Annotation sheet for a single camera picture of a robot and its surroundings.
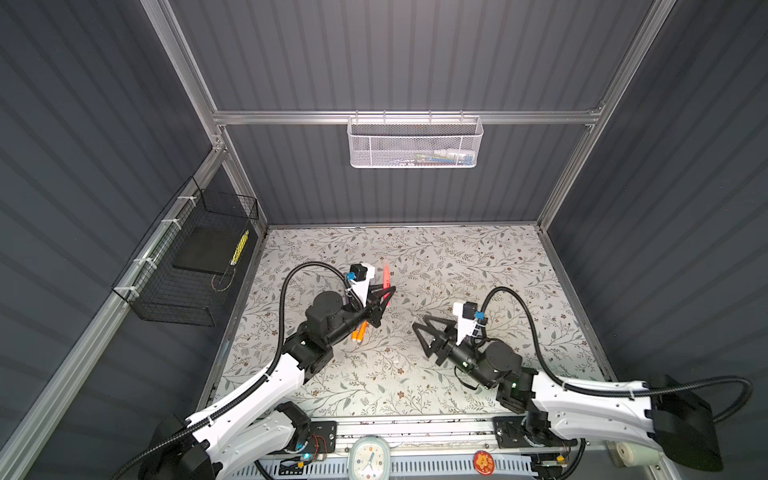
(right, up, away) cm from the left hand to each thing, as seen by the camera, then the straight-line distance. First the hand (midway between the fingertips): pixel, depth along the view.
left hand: (396, 291), depth 69 cm
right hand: (+6, -8, -1) cm, 10 cm away
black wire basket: (-53, +4, +3) cm, 53 cm away
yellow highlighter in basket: (-41, +10, +8) cm, 43 cm away
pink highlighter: (-2, +2, -1) cm, 3 cm away
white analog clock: (-6, -39, -1) cm, 39 cm away
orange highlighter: (-11, -16, +22) cm, 29 cm away
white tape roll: (+51, -37, -2) cm, 63 cm away
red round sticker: (+21, -41, 0) cm, 46 cm away
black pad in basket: (-48, +10, +5) cm, 50 cm away
